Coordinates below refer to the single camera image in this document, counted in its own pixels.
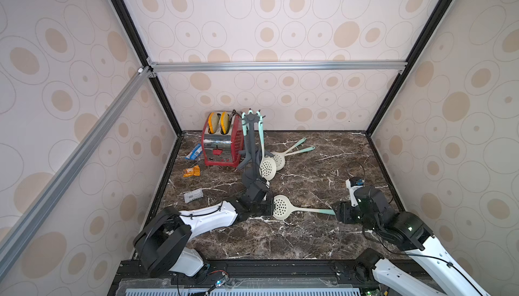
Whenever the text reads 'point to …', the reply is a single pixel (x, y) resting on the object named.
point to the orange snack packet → (192, 171)
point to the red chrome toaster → (221, 149)
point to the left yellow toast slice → (213, 122)
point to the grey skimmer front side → (247, 157)
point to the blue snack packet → (196, 151)
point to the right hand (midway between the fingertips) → (341, 206)
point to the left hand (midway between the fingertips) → (279, 207)
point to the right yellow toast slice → (225, 121)
